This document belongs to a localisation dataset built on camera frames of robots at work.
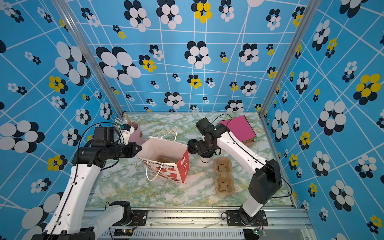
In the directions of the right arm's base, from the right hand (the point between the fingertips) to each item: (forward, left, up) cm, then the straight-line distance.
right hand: (207, 147), depth 83 cm
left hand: (-6, +33, +10) cm, 35 cm away
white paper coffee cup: (-3, +1, -6) cm, 7 cm away
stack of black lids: (-5, +9, +9) cm, 13 cm away
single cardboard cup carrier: (-2, +27, -9) cm, 28 cm away
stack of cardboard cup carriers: (-16, -9, -13) cm, 22 cm away
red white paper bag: (0, +17, -7) cm, 19 cm away
